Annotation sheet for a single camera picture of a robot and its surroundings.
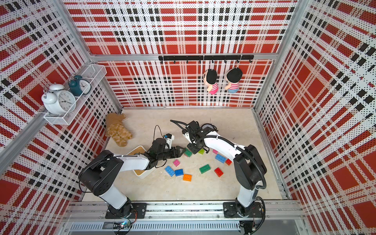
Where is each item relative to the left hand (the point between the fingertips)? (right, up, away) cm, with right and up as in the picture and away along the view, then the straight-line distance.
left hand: (184, 150), depth 91 cm
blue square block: (-3, -12, -6) cm, 14 cm away
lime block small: (+11, +2, -13) cm, 17 cm away
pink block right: (+15, +6, -33) cm, 37 cm away
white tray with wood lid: (-23, -11, -11) cm, 28 cm away
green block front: (+13, -11, -4) cm, 17 cm away
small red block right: (+28, -7, -1) cm, 29 cm away
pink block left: (-5, -8, -1) cm, 9 cm away
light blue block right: (+23, -6, +1) cm, 24 cm away
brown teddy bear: (-46, +13, +5) cm, 48 cm away
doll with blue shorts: (+32, +48, +4) cm, 57 cm away
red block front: (+21, -12, -5) cm, 25 cm away
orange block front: (+3, -14, -8) cm, 17 cm away
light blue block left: (-8, -12, -5) cm, 15 cm away
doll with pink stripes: (+17, +47, +5) cm, 50 cm away
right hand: (+8, +3, -3) cm, 10 cm away
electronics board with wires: (-27, -32, -22) cm, 47 cm away
